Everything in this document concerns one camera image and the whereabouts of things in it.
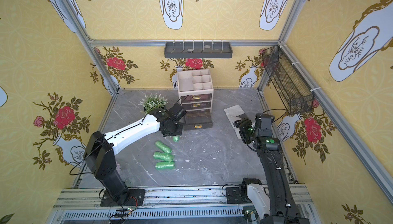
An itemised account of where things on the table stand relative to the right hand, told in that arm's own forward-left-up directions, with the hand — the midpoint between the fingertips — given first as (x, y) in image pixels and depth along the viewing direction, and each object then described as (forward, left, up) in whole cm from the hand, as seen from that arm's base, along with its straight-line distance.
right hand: (235, 125), depth 78 cm
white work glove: (+22, -3, -20) cm, 29 cm away
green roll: (-5, +31, -8) cm, 32 cm away
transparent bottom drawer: (+15, +21, -19) cm, 32 cm away
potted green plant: (+14, +48, -1) cm, 50 cm away
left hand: (-1, +29, -9) cm, 30 cm away
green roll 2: (-6, +40, -17) cm, 43 cm away
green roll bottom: (-17, +38, -16) cm, 44 cm away
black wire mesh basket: (+18, -34, +3) cm, 39 cm away
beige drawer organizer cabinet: (+21, +22, +4) cm, 30 cm away
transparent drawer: (+17, +21, -7) cm, 28 cm away
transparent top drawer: (+18, +21, 0) cm, 28 cm away
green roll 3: (-12, +38, -15) cm, 42 cm away
